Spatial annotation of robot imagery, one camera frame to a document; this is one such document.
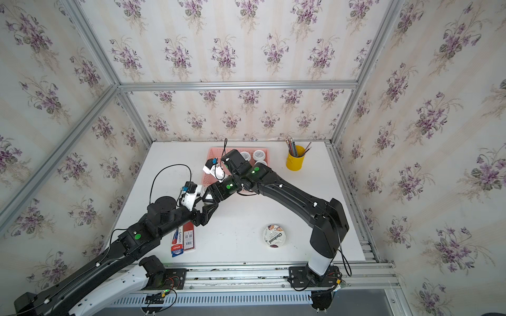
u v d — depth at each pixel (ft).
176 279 2.39
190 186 1.94
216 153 3.60
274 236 2.58
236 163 1.90
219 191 2.05
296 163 3.33
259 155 3.45
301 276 2.41
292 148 3.30
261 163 1.86
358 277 2.46
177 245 2.62
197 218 2.01
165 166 1.97
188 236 2.70
